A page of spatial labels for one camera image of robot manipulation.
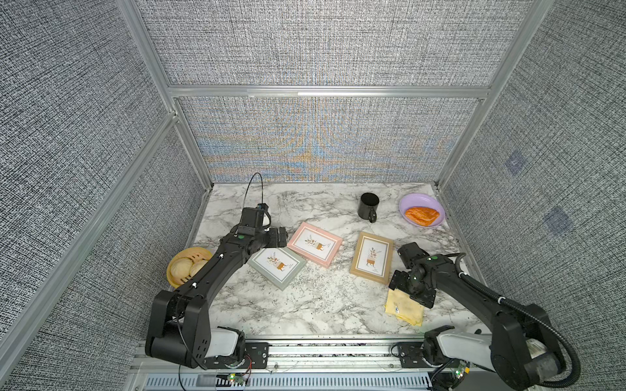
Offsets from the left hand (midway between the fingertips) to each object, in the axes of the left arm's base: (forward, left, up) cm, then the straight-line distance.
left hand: (279, 232), depth 87 cm
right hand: (-18, -43, -10) cm, 47 cm away
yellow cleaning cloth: (-24, -40, -11) cm, 48 cm away
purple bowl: (+23, -65, -13) cm, 70 cm away
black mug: (+15, -36, -7) cm, 40 cm away
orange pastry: (+12, -59, -10) cm, 61 cm away
